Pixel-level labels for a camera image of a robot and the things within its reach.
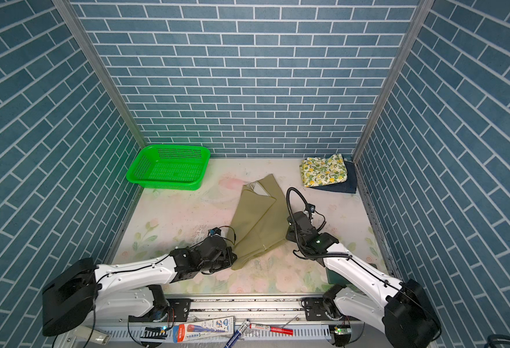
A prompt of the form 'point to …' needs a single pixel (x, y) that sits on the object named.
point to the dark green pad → (334, 278)
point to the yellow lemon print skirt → (316, 171)
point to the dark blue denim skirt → (348, 185)
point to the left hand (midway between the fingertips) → (243, 262)
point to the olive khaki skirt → (259, 220)
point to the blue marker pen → (237, 333)
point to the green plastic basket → (180, 167)
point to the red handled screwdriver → (272, 329)
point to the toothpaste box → (213, 328)
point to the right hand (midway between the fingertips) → (294, 228)
